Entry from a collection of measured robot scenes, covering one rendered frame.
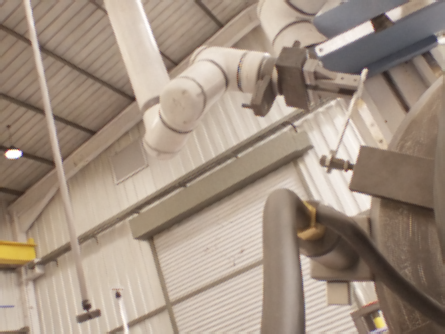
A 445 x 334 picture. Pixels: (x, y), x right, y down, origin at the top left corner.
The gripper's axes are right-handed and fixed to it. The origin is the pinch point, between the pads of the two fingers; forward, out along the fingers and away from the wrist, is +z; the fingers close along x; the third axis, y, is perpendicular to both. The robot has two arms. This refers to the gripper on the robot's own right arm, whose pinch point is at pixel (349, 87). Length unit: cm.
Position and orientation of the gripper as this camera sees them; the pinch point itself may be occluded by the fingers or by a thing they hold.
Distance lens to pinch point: 90.0
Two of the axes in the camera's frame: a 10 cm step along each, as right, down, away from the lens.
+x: 2.8, 5.2, 8.0
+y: 4.1, -8.2, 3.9
